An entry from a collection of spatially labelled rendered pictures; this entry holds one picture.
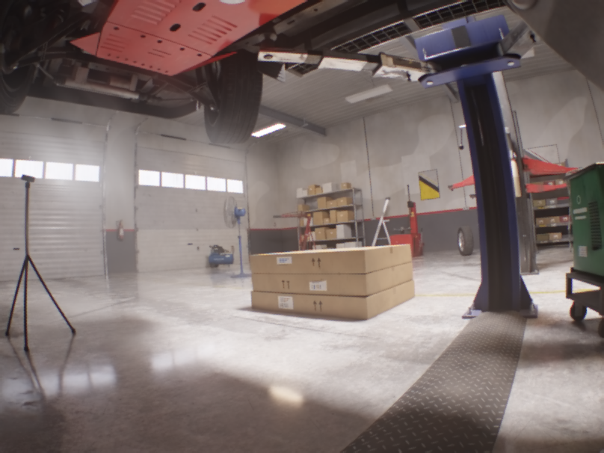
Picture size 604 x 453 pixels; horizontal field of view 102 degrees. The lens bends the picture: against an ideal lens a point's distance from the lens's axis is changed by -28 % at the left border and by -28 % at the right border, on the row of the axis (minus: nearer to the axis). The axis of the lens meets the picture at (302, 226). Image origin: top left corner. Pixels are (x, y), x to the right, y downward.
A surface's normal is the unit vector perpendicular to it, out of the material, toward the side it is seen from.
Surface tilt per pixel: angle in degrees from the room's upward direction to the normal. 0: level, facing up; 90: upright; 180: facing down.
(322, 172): 90
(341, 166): 90
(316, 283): 90
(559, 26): 107
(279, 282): 90
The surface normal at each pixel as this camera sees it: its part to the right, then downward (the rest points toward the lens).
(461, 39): -0.64, 0.00
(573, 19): -0.79, 0.32
